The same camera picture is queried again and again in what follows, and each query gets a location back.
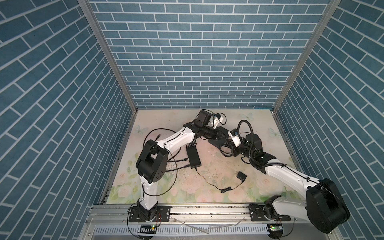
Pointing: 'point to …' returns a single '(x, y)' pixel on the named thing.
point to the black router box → (222, 136)
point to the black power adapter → (240, 175)
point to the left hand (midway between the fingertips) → (226, 137)
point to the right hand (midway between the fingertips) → (227, 139)
